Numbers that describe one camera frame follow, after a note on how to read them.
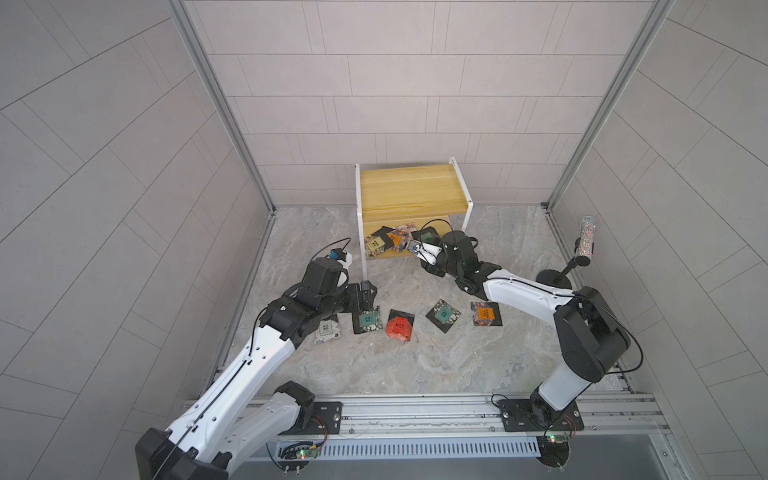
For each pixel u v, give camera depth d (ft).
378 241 2.85
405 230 2.92
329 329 2.78
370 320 2.85
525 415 2.32
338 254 2.15
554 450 2.26
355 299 2.07
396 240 2.85
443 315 2.91
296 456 2.13
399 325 2.84
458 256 2.19
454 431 2.31
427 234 2.91
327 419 2.32
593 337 1.47
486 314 2.91
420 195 2.53
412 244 2.42
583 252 2.54
